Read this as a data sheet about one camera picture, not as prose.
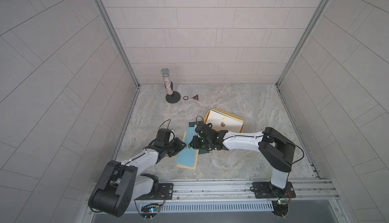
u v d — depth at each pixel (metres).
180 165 0.79
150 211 0.65
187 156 0.83
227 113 0.93
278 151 0.46
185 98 1.08
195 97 1.09
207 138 0.66
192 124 0.94
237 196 0.71
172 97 1.08
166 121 0.73
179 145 0.75
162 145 0.68
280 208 0.68
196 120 0.96
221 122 0.91
